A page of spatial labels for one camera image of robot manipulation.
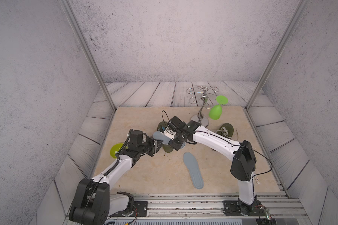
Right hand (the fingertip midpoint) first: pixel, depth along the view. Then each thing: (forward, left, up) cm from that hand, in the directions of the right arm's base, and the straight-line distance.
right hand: (174, 141), depth 84 cm
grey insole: (-2, +7, +8) cm, 11 cm away
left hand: (-1, +5, +3) cm, 6 cm away
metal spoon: (-17, -48, -15) cm, 53 cm away
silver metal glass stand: (+26, -19, +16) cm, 36 cm away
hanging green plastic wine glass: (+22, -28, +3) cm, 35 cm away
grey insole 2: (-9, -11, -15) cm, 21 cm away
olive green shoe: (+14, -36, -8) cm, 40 cm away
